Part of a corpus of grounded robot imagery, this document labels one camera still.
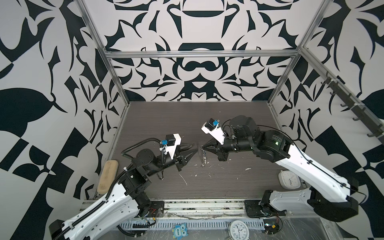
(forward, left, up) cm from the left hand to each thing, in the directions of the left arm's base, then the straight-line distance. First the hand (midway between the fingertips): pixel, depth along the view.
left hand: (196, 144), depth 58 cm
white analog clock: (-26, -18, -30) cm, 44 cm away
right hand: (-1, -3, -1) cm, 3 cm away
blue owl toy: (-25, +8, -32) cm, 42 cm away
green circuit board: (-25, -35, -35) cm, 55 cm away
